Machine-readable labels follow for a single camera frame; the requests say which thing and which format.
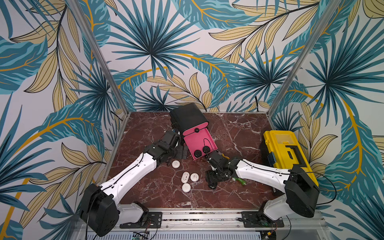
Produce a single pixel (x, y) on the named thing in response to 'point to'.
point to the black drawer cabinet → (185, 118)
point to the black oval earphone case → (213, 185)
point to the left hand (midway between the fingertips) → (179, 152)
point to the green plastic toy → (243, 182)
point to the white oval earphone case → (185, 177)
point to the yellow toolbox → (280, 157)
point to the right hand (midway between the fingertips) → (210, 178)
